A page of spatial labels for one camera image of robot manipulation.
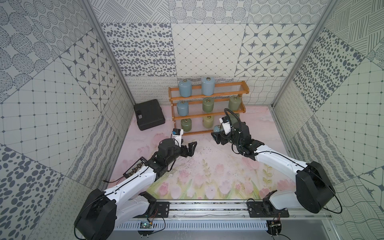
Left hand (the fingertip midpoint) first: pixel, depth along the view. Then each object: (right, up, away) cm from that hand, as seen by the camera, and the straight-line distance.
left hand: (194, 142), depth 79 cm
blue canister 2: (+8, +31, +4) cm, 33 cm away
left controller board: (-24, -39, -7) cm, 46 cm away
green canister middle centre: (+8, +22, +14) cm, 27 cm away
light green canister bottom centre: (+9, +11, +22) cm, 27 cm away
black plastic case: (-34, +16, +31) cm, 49 cm away
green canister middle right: (+26, +23, +15) cm, 38 cm away
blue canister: (-5, +30, +4) cm, 31 cm away
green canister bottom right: (+26, +13, +22) cm, 37 cm away
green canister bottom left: (-6, +9, +20) cm, 23 cm away
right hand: (+14, +5, +7) cm, 17 cm away
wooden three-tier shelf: (+3, +19, +14) cm, 24 cm away
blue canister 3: (-7, +20, +12) cm, 24 cm away
